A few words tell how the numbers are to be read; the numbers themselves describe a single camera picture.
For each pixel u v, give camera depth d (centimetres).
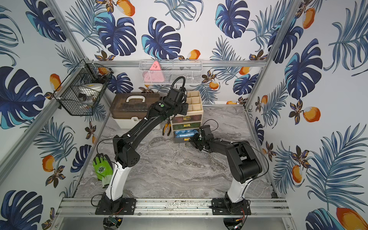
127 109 98
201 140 82
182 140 95
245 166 48
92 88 80
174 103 65
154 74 90
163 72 92
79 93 87
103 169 86
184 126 92
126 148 52
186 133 94
